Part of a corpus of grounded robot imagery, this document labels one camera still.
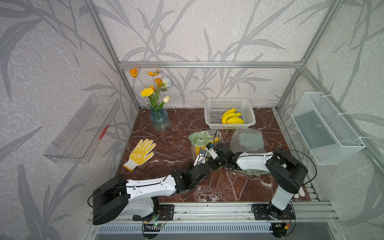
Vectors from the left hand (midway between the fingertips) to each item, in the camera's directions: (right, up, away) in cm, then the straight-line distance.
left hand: (205, 162), depth 81 cm
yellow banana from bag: (+17, +29, +31) cm, 46 cm away
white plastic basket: (+7, +32, +27) cm, 42 cm away
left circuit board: (-25, -29, -9) cm, 39 cm away
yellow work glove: (-41, +2, +13) cm, 43 cm away
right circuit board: (+36, -30, -10) cm, 47 cm away
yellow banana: (+21, +28, +29) cm, 45 cm away
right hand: (+2, -2, +10) cm, 10 cm away
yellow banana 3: (+22, +23, +25) cm, 41 cm away
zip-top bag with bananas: (-3, +11, +12) cm, 17 cm away
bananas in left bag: (-5, +5, +13) cm, 15 cm away
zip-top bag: (+26, +11, +14) cm, 31 cm away
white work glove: (+52, -16, -1) cm, 55 cm away
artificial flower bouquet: (-31, +40, +6) cm, 51 cm away
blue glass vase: (-31, +25, +19) cm, 44 cm away
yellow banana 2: (+26, +28, +31) cm, 49 cm away
